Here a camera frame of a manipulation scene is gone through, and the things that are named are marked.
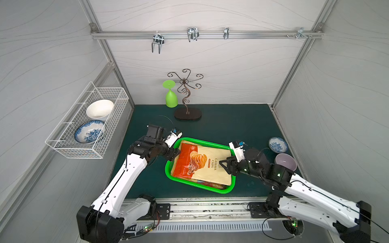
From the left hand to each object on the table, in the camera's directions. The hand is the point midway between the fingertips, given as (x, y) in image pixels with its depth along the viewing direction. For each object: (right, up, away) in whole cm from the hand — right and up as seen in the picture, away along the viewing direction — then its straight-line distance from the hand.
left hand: (174, 147), depth 77 cm
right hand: (+25, -5, -5) cm, 26 cm away
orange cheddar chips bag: (+13, -8, +1) cm, 15 cm away
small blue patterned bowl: (+65, -2, +20) cm, 68 cm away
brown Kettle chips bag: (+16, -19, 0) cm, 25 cm away
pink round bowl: (+65, -10, +11) cm, 67 cm away
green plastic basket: (-3, -10, +4) cm, 11 cm away
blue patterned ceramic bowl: (-36, +9, -12) cm, 39 cm away
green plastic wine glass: (-5, +27, +17) cm, 32 cm away
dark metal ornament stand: (+1, +19, +37) cm, 42 cm away
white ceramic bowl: (-37, +20, -2) cm, 42 cm away
